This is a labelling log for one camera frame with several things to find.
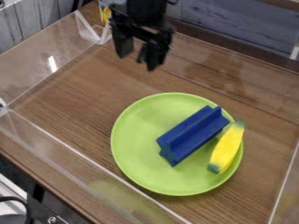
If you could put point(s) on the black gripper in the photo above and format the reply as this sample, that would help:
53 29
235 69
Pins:
138 19

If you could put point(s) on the blue block object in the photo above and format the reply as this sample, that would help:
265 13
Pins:
184 138

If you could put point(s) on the green round plate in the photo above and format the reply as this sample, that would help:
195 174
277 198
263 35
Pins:
149 117

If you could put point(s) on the yellow printed can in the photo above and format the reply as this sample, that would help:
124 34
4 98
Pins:
104 10

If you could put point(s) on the yellow toy banana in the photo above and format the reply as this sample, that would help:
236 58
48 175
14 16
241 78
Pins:
227 148

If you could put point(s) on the clear acrylic enclosure wall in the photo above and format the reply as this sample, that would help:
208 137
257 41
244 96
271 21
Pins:
64 89

